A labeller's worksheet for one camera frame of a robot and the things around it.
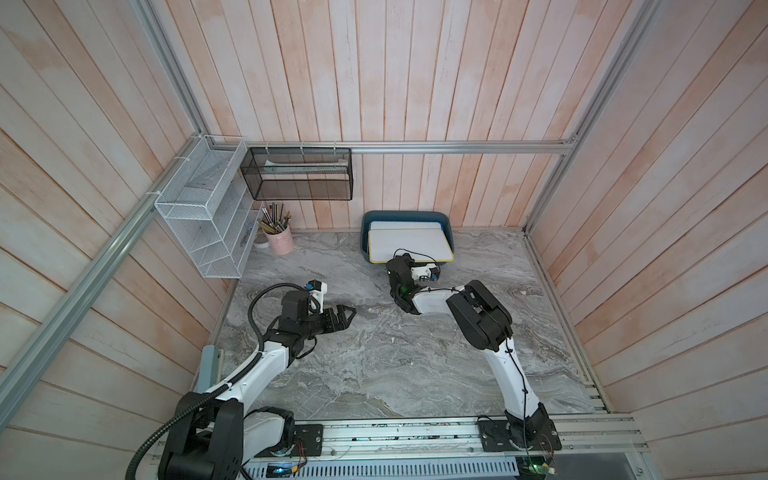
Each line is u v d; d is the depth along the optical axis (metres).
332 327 0.75
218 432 0.40
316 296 0.78
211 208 0.70
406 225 1.17
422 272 0.93
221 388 0.45
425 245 1.06
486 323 0.60
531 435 0.64
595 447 0.73
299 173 1.05
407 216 1.18
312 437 0.73
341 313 0.76
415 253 0.98
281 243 1.09
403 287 0.84
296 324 0.66
